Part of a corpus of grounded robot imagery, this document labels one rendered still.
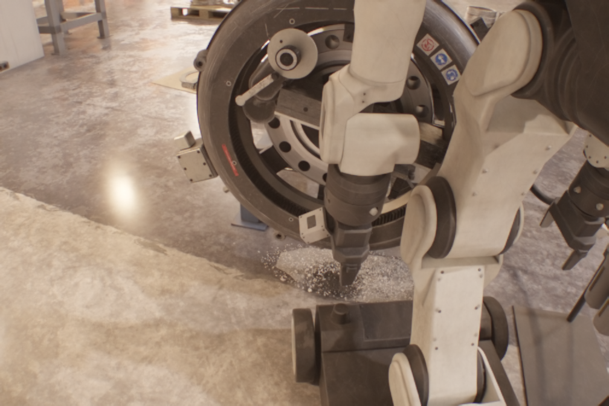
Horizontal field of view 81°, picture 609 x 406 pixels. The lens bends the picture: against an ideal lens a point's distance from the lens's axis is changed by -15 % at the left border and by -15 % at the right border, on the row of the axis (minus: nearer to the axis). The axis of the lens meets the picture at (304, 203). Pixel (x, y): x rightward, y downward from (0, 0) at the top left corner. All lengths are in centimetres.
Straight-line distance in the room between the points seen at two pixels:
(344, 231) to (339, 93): 22
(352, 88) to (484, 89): 17
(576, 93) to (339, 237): 37
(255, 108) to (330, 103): 59
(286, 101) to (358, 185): 44
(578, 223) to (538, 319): 77
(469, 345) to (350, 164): 47
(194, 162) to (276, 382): 65
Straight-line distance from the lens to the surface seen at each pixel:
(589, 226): 81
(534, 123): 61
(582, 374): 147
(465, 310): 82
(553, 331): 153
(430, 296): 80
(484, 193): 64
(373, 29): 43
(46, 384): 135
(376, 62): 44
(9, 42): 458
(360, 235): 61
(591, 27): 42
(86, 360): 134
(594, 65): 41
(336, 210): 58
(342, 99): 46
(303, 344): 104
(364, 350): 106
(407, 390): 84
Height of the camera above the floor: 103
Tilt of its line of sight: 36 degrees down
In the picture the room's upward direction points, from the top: 3 degrees clockwise
